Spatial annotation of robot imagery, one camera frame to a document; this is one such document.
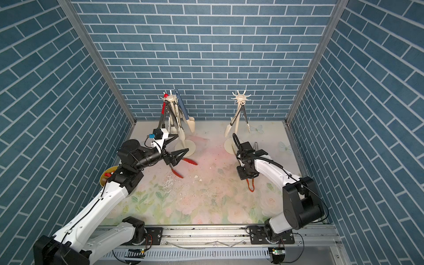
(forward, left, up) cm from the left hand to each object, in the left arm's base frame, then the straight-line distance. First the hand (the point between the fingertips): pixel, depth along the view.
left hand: (186, 144), depth 68 cm
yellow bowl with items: (-4, +40, -19) cm, 44 cm away
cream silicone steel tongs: (+16, +6, -1) cm, 17 cm away
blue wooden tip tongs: (+21, +1, -7) cm, 23 cm away
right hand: (0, -29, -27) cm, 39 cm away
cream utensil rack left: (+21, +9, -28) cm, 36 cm away
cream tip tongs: (+18, -19, -8) cm, 27 cm away
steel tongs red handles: (-7, -29, -25) cm, 39 cm away
